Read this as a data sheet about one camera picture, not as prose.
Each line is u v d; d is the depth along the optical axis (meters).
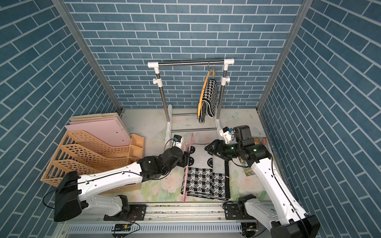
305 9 0.72
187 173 0.75
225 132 0.67
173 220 0.72
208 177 0.80
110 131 0.76
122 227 0.72
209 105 0.83
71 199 0.38
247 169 0.89
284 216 0.38
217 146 0.63
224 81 0.82
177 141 0.65
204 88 0.74
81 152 0.74
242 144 0.55
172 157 0.55
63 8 0.70
